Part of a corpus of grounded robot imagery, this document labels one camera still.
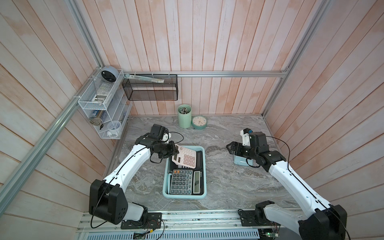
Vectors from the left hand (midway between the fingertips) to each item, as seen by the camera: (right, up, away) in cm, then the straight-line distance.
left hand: (177, 154), depth 80 cm
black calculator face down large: (+5, -14, -5) cm, 15 cm away
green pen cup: (+3, +24, +20) cm, 32 cm away
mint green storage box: (-5, -10, -6) cm, 13 cm away
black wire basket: (-29, +42, +27) cm, 58 cm away
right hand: (+30, +4, +2) cm, 30 cm away
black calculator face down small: (+12, -5, 0) cm, 13 cm away
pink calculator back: (+5, -2, +1) cm, 5 cm away
